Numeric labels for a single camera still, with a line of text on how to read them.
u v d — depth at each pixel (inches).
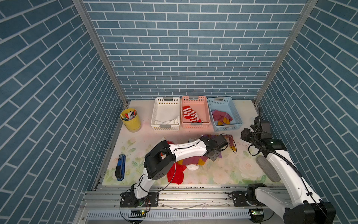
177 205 28.8
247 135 28.6
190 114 42.4
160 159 20.2
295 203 16.2
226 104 47.1
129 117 37.5
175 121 39.8
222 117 41.3
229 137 38.6
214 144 26.2
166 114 43.9
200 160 34.0
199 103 47.0
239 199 29.1
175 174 31.9
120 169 31.7
